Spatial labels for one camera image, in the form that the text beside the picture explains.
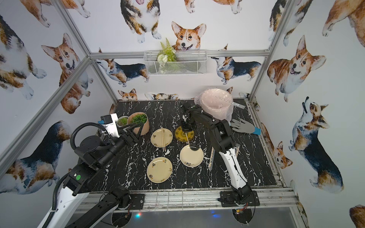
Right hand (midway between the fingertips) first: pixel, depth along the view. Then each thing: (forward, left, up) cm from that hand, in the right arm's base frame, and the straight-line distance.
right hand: (182, 130), depth 99 cm
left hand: (-18, +14, +36) cm, 43 cm away
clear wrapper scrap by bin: (+2, -34, +23) cm, 41 cm away
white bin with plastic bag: (+13, -24, +14) cm, 31 cm away
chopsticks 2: (-7, -4, -1) cm, 8 cm away
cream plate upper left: (-4, +18, -2) cm, 19 cm away
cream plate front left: (-26, +13, -2) cm, 29 cm away
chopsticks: (-18, -19, -4) cm, 27 cm away
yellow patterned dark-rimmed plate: (-2, +1, -3) cm, 4 cm away
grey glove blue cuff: (+5, -43, -3) cm, 43 cm away
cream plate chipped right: (-19, -6, -2) cm, 20 cm away
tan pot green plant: (+3, +29, +10) cm, 31 cm away
